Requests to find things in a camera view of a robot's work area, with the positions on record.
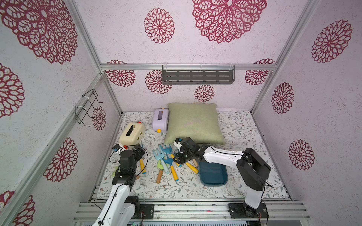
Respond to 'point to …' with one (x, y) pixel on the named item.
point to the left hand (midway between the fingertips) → (135, 149)
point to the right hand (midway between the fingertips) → (172, 158)
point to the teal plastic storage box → (212, 174)
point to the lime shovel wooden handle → (160, 166)
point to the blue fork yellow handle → (192, 167)
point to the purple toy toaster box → (160, 120)
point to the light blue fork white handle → (160, 156)
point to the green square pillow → (200, 121)
